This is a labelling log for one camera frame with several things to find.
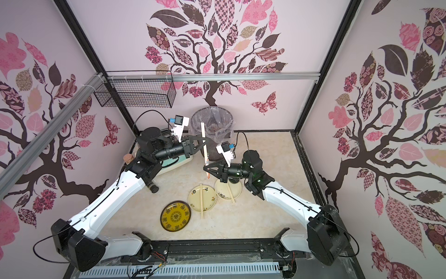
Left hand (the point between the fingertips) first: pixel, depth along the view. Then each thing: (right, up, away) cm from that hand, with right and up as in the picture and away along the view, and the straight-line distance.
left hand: (208, 143), depth 63 cm
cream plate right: (+4, -25, +29) cm, 38 cm away
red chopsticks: (-1, -7, +2) cm, 8 cm away
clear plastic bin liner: (+2, +13, +39) cm, 41 cm away
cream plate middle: (-2, -28, +24) cm, 37 cm away
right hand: (-1, -10, +3) cm, 10 cm away
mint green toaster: (-15, -8, 0) cm, 17 cm away
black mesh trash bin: (-2, -4, +34) cm, 35 cm away
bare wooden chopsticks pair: (+10, -30, +23) cm, 39 cm away
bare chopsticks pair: (-6, -30, +23) cm, 38 cm away
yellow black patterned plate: (-19, -35, +20) cm, 45 cm away
